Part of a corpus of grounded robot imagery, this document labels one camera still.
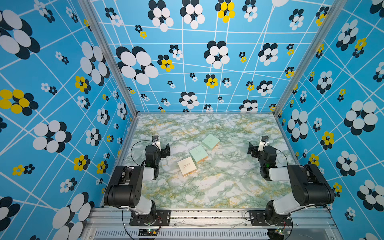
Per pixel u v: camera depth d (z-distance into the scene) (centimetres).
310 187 45
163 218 74
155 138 81
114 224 72
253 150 85
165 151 86
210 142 99
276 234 69
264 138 80
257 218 73
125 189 46
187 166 89
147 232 72
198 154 94
